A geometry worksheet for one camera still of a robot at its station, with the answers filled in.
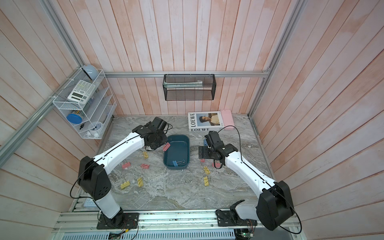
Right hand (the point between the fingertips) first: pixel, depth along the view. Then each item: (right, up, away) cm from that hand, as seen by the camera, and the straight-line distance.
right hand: (206, 150), depth 85 cm
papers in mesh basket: (-22, +39, +4) cm, 45 cm away
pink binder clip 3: (-1, -8, +9) cm, 12 cm away
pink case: (+20, +20, +30) cm, 41 cm away
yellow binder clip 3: (+1, -13, +5) cm, 14 cm away
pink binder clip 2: (-38, -11, +6) cm, 40 cm away
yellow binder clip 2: (-38, -18, -1) cm, 42 cm away
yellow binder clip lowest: (0, -19, 0) cm, 19 cm away
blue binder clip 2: (+1, +3, +19) cm, 19 cm away
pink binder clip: (-23, +2, -2) cm, 23 cm away
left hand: (-25, +4, +1) cm, 26 cm away
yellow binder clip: (-39, -4, +10) cm, 41 cm away
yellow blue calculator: (-64, -27, -7) cm, 69 cm away
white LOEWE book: (-1, +19, +27) cm, 33 cm away
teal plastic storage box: (-18, -5, +10) cm, 21 cm away
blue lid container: (-70, +18, -9) cm, 73 cm away
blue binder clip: (-18, -10, +7) cm, 22 cm away
